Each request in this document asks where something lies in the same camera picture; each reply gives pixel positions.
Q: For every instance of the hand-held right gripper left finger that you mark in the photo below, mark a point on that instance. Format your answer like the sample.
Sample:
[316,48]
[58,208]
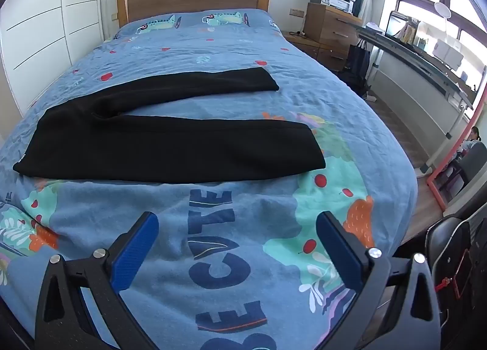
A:
[137,249]

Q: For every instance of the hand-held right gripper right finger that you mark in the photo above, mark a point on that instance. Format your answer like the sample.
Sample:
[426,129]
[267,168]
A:
[338,253]

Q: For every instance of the black pants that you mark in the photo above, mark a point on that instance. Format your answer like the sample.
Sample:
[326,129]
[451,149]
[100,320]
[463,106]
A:
[152,144]

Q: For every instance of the black chair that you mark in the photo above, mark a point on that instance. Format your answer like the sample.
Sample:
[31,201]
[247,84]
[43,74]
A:
[452,258]

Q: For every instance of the red framed mirror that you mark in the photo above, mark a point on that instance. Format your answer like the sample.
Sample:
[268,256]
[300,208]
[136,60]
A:
[437,178]

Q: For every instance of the blue printed blanket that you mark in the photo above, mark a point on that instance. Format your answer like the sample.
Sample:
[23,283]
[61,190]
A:
[228,106]

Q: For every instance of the dark bag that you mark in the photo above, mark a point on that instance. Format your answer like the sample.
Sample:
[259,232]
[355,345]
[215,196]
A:
[357,64]

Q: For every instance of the wooden nightstand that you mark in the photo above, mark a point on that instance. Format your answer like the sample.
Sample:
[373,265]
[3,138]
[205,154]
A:
[323,55]

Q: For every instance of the grey desk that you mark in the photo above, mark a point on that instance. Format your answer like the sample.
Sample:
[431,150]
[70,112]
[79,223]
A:
[414,64]

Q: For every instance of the wooden dresser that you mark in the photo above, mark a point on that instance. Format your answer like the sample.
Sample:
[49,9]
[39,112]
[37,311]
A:
[331,28]

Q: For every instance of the white box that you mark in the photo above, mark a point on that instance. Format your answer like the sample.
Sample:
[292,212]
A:
[448,51]

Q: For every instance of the white wardrobe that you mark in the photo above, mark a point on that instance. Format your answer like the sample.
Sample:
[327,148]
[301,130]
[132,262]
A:
[38,30]

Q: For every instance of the white round lamp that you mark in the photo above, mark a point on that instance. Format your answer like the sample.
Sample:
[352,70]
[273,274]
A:
[442,10]

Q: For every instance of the wall socket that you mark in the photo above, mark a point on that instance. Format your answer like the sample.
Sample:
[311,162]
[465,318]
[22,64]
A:
[296,12]

